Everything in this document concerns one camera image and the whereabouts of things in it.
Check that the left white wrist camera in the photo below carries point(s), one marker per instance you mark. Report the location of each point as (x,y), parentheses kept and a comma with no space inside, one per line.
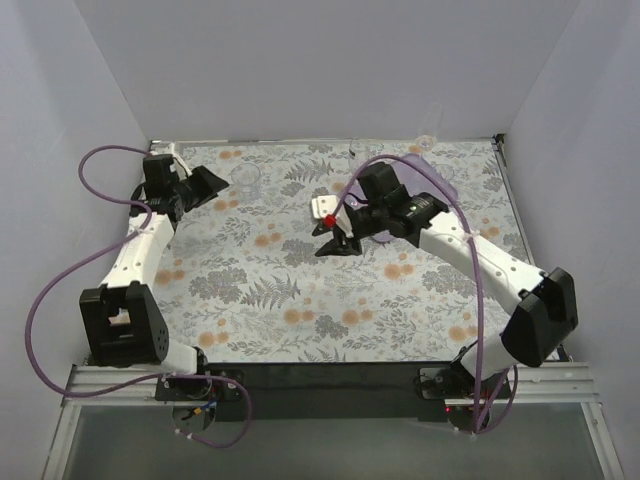
(174,150)

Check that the champagne flute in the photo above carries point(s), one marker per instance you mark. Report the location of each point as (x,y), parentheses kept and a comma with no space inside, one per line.
(429,129)
(359,149)

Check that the floral table mat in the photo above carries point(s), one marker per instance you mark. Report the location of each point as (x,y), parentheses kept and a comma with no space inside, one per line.
(240,279)

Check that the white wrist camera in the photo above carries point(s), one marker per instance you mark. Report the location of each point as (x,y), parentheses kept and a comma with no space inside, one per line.
(174,150)
(332,212)

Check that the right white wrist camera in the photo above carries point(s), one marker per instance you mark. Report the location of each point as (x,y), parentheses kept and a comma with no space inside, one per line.
(332,212)

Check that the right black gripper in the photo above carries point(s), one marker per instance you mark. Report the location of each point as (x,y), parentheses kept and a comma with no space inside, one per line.
(365,222)

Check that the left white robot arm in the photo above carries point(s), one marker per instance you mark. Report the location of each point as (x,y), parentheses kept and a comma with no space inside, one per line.
(123,322)

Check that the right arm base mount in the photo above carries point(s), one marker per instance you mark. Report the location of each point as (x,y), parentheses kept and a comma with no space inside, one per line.
(455,392)

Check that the faceted tumbler back left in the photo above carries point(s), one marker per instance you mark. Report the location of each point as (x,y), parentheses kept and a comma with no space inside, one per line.
(246,179)

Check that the lavender plastic tray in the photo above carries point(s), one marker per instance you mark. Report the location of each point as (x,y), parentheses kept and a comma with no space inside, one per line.
(414,182)

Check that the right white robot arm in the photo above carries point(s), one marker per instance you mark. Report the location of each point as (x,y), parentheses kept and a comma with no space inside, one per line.
(541,306)

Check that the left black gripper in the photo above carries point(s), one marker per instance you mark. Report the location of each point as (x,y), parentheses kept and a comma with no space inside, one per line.
(192,187)

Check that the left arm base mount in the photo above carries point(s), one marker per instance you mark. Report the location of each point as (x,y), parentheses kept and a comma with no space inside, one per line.
(195,401)

